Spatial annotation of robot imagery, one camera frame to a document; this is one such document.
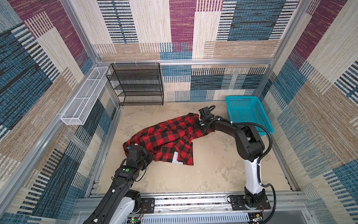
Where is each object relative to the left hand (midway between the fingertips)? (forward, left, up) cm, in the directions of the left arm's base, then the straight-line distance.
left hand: (153, 151), depth 83 cm
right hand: (+21, -26, -6) cm, 34 cm away
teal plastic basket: (+40, -71, -8) cm, 82 cm away
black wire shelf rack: (+53, +17, +8) cm, 57 cm away
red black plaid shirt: (+11, -4, -5) cm, 13 cm away
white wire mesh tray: (+10, +36, +24) cm, 44 cm away
